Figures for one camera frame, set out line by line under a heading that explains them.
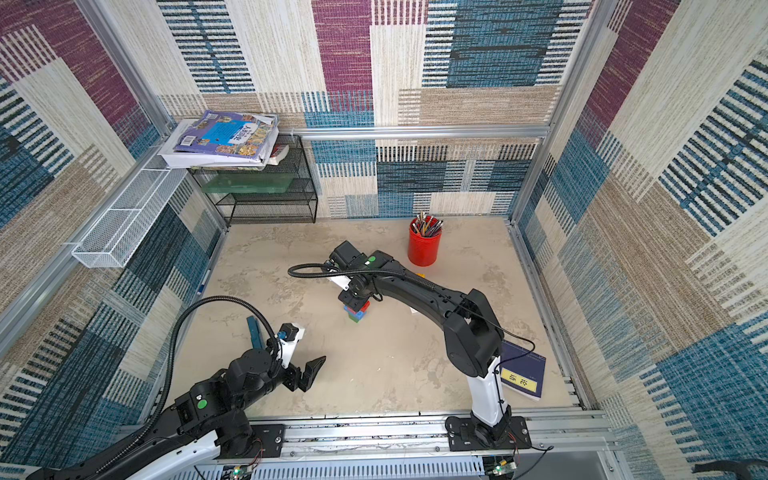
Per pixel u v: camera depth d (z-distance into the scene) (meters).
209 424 0.53
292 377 0.66
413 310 0.94
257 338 0.87
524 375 0.81
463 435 0.73
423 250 1.02
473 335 0.48
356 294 0.73
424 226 0.97
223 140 0.79
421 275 0.56
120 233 0.72
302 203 1.18
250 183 0.96
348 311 0.92
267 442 0.73
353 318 0.94
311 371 0.67
